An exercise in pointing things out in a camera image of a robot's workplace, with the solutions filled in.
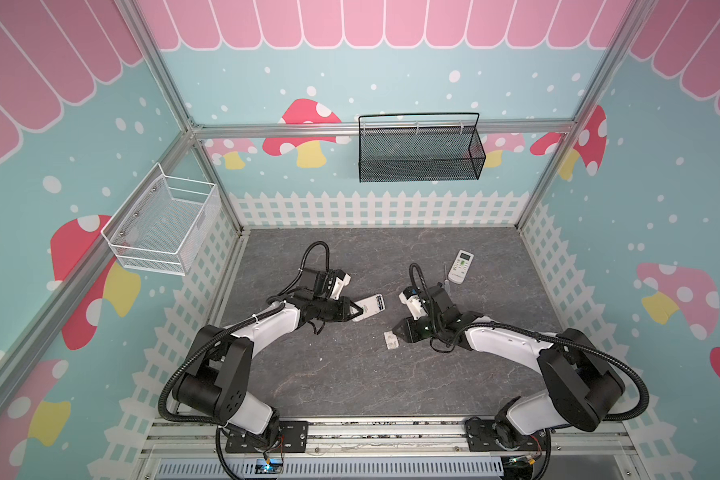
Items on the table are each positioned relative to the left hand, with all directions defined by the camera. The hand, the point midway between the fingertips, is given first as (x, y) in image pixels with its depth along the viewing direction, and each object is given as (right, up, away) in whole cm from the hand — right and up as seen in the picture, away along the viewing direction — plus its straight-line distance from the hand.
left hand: (359, 316), depth 87 cm
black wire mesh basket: (+19, +53, +8) cm, 57 cm away
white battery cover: (+9, -8, +3) cm, 12 cm away
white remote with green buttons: (+4, +2, +5) cm, 7 cm away
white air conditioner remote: (+36, +14, +20) cm, 43 cm away
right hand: (+11, -3, 0) cm, 11 cm away
